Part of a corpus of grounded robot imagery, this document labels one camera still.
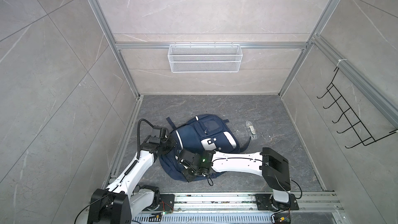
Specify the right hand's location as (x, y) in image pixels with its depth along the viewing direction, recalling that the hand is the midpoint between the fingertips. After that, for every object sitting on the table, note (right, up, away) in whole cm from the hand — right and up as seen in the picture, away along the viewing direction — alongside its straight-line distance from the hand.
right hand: (185, 173), depth 78 cm
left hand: (-5, +17, +7) cm, 19 cm away
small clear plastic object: (+41, +19, +20) cm, 49 cm away
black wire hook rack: (+73, +24, -15) cm, 79 cm away
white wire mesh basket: (+10, +66, +22) cm, 70 cm away
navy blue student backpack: (+8, +19, +10) cm, 23 cm away
